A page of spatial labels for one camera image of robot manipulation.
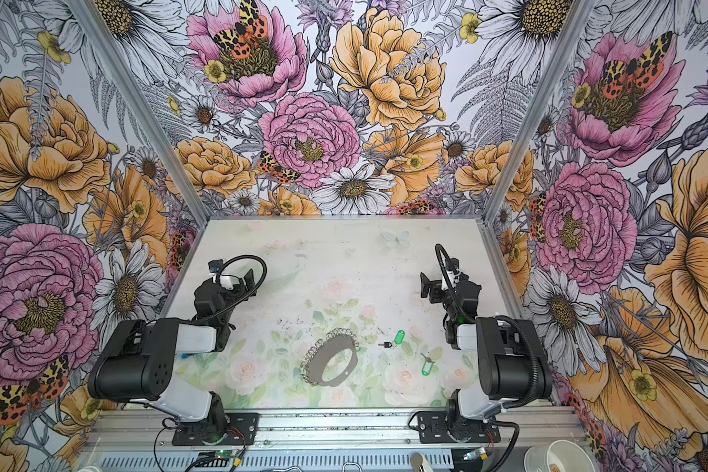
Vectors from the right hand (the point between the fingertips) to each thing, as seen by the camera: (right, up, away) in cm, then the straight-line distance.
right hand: (435, 276), depth 94 cm
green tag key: (-12, -19, -4) cm, 23 cm away
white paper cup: (+23, -39, -24) cm, 52 cm away
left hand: (-62, -1, 0) cm, 62 cm away
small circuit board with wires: (-57, -42, -22) cm, 74 cm away
